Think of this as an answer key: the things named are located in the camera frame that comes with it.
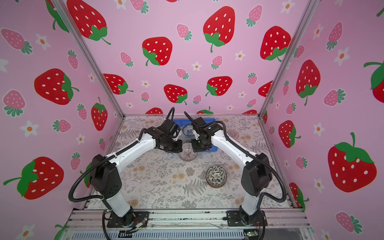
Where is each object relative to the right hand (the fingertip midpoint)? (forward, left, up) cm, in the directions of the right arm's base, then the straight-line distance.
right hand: (194, 148), depth 83 cm
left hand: (-1, +7, -1) cm, 7 cm away
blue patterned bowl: (+20, +8, -9) cm, 23 cm away
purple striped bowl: (-2, +4, -4) cm, 6 cm away
